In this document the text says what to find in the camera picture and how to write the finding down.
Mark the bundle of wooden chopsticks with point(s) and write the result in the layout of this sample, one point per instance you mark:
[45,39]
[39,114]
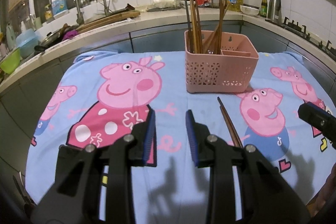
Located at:
[194,29]

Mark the curved steel faucet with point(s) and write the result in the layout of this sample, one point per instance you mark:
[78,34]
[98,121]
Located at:
[105,1]

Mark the white ceramic bowl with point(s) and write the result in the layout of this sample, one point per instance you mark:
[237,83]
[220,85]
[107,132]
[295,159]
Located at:
[249,10]

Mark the small yellow bottle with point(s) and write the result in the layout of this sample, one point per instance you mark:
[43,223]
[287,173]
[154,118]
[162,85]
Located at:
[48,12]

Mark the tall steel faucet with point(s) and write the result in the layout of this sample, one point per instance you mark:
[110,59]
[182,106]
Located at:
[78,14]

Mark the blue plastic container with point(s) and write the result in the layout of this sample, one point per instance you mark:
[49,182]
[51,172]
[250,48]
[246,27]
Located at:
[26,43]

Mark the black gas stove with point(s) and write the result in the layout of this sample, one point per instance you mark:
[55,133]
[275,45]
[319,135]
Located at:
[296,27]

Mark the wooden cutting board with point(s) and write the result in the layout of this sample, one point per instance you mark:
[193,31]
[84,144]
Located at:
[113,18]

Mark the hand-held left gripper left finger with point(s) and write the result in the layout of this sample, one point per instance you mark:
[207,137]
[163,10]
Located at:
[149,132]

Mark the person's right forearm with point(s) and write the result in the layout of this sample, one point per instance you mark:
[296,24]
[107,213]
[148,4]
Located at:
[325,195]

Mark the pale green bottle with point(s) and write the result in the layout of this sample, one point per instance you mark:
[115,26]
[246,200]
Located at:
[10,37]

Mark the purple cloth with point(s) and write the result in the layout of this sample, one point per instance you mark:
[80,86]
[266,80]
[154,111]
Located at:
[69,34]

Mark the dark brown chopstick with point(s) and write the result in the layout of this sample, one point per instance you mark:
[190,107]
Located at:
[227,121]
[231,122]

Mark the white detergent jug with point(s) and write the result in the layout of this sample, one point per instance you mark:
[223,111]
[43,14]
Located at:
[60,2]

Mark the white kitchen counter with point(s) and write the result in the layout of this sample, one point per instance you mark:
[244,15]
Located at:
[162,16]

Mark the white plastic bag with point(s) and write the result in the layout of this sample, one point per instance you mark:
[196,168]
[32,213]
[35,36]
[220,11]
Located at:
[164,2]

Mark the steel thermos flask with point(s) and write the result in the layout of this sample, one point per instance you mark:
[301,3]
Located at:
[274,7]

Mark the green glass bottle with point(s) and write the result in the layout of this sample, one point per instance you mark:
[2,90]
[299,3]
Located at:
[263,5]

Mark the dark cooking pan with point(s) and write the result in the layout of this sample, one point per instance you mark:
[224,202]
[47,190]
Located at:
[50,40]

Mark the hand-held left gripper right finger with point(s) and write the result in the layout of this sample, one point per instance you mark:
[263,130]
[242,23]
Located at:
[191,134]

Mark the cartoon pig printed blanket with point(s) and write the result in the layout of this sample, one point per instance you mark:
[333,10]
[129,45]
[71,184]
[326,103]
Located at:
[170,77]

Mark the pink plastic utensil basket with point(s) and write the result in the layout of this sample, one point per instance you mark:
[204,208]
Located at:
[218,74]

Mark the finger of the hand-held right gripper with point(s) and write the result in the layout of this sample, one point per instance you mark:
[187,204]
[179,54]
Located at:
[315,116]

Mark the green plastic bowl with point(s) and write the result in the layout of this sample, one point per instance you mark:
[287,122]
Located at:
[10,61]

